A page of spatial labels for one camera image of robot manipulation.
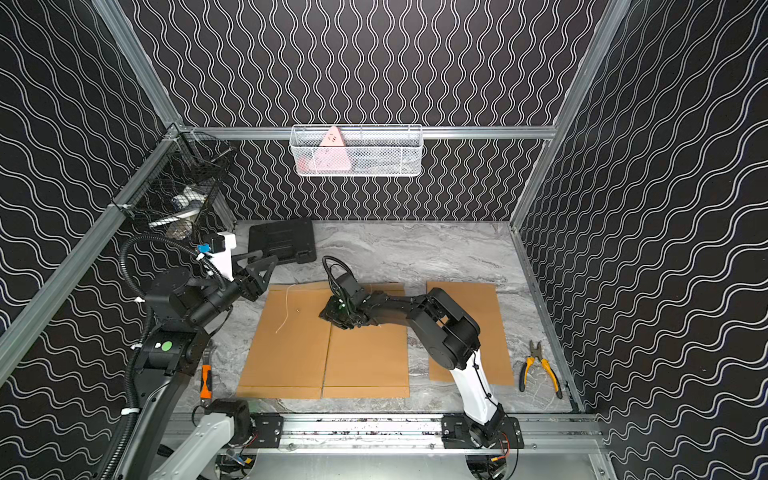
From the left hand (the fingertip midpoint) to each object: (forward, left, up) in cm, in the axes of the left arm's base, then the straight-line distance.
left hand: (265, 250), depth 64 cm
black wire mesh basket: (+33, +42, -11) cm, 54 cm away
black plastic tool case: (+29, +9, -30) cm, 43 cm away
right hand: (+2, -6, -34) cm, 35 cm away
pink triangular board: (+40, -7, -1) cm, 41 cm away
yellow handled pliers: (-4, -71, -36) cm, 79 cm away
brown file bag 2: (-8, +2, -38) cm, 39 cm away
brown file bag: (-10, -22, -35) cm, 42 cm away
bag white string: (+4, +5, -37) cm, 37 cm away
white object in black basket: (+21, +33, -9) cm, 40 cm away
